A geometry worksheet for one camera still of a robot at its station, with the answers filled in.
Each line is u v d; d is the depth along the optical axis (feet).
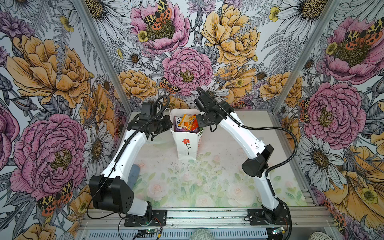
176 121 2.79
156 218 2.40
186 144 2.68
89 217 1.33
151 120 1.78
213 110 1.85
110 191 1.34
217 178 2.86
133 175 2.78
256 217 2.45
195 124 2.74
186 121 2.77
